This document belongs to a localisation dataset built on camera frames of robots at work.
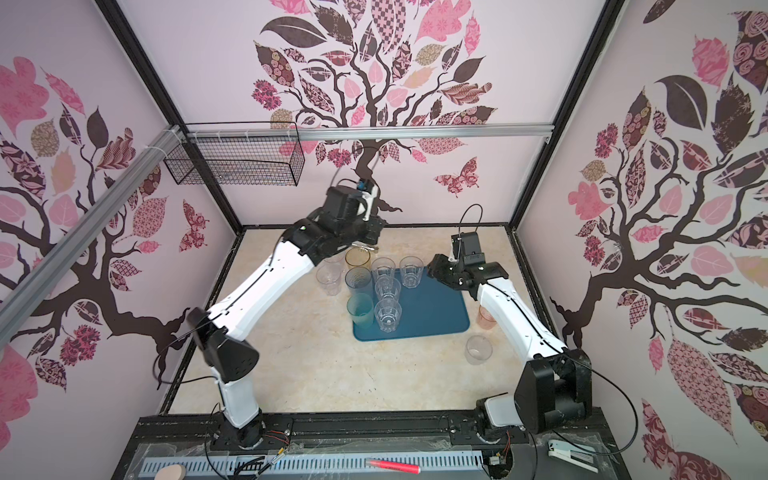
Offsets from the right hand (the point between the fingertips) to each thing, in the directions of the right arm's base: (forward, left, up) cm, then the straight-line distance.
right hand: (434, 265), depth 84 cm
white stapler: (-44, -31, -17) cm, 57 cm away
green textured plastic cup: (-7, +22, -12) cm, 26 cm away
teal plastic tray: (-8, +1, -11) cm, 14 cm away
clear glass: (+10, +15, -10) cm, 21 cm away
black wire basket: (+57, +76, -2) cm, 95 cm away
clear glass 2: (+3, +14, -15) cm, 21 cm away
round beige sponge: (-46, +65, -18) cm, 82 cm away
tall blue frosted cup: (+3, +23, -12) cm, 26 cm away
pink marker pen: (-46, +12, -18) cm, 51 cm away
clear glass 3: (-6, +14, -17) cm, 23 cm away
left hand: (+4, +16, +13) cm, 21 cm away
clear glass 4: (+9, +6, -15) cm, 18 cm away
